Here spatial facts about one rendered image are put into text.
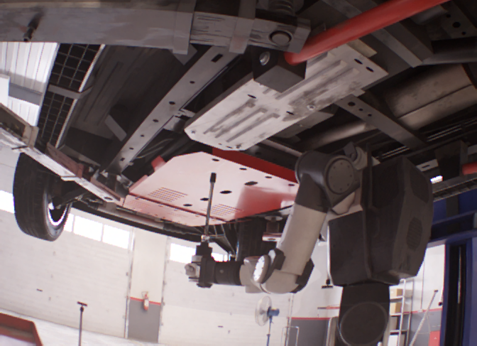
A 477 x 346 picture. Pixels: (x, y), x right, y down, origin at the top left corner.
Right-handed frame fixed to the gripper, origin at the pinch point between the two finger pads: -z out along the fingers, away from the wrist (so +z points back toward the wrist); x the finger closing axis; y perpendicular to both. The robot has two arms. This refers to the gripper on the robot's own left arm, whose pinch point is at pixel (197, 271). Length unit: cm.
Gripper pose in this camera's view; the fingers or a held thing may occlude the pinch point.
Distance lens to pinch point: 146.0
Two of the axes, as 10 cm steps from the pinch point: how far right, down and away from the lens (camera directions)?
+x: -1.1, 9.3, -3.4
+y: 5.4, 3.4, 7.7
